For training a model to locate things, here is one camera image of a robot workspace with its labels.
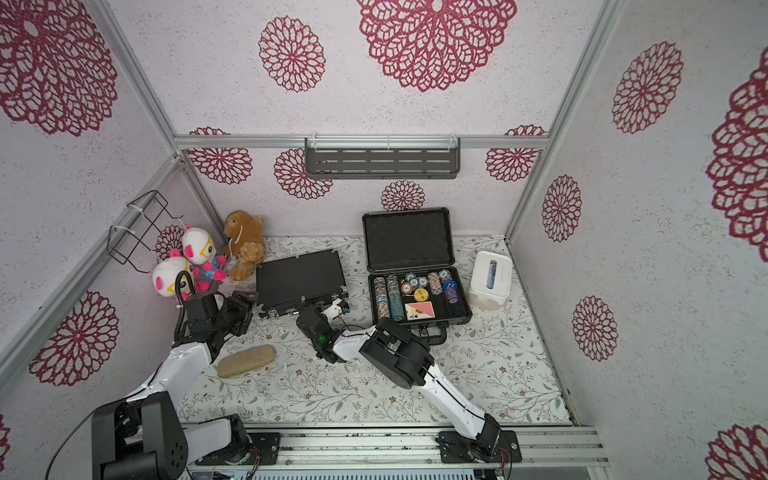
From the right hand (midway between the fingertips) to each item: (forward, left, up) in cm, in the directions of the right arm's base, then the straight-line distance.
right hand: (295, 301), depth 95 cm
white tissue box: (+10, -64, -2) cm, 65 cm away
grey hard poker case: (+25, -34, +3) cm, 42 cm away
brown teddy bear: (+16, +17, +10) cm, 25 cm away
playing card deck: (+1, -40, -5) cm, 40 cm away
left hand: (-3, +9, +6) cm, 11 cm away
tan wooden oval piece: (-18, +11, -3) cm, 22 cm away
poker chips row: (+7, -29, -4) cm, 30 cm away
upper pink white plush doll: (+10, +29, +13) cm, 33 cm away
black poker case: (+10, +6, -5) cm, 12 cm away
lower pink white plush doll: (-2, +33, +15) cm, 36 cm away
